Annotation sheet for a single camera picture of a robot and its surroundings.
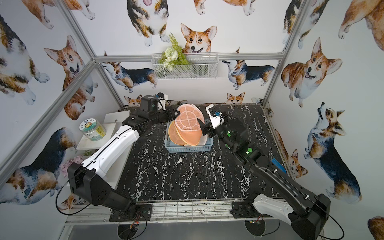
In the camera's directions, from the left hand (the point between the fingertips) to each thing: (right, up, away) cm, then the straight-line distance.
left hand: (179, 108), depth 77 cm
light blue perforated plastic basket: (-6, -23, +13) cm, 27 cm away
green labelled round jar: (-39, -11, -8) cm, 42 cm away
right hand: (+16, -1, -12) cm, 20 cm away
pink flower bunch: (-46, -26, -15) cm, 55 cm away
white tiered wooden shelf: (-42, -8, +13) cm, 45 cm away
